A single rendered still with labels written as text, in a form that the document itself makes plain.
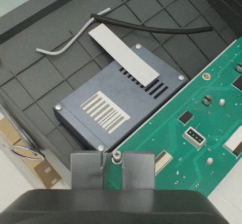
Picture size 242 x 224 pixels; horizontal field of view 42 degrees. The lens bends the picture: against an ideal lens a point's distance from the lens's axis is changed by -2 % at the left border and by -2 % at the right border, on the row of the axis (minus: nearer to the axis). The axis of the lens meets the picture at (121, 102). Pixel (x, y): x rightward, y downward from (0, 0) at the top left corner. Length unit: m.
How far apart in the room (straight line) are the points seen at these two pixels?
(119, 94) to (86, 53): 0.05
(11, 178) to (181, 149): 4.65
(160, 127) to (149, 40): 0.10
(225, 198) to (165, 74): 0.09
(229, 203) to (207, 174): 0.02
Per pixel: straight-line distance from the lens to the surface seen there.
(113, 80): 0.23
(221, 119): 0.21
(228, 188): 0.20
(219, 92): 0.22
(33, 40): 0.25
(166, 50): 0.28
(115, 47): 0.25
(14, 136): 3.89
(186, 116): 0.20
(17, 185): 4.76
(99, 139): 0.20
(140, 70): 0.23
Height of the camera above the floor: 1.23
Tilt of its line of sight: 22 degrees down
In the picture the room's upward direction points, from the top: 130 degrees counter-clockwise
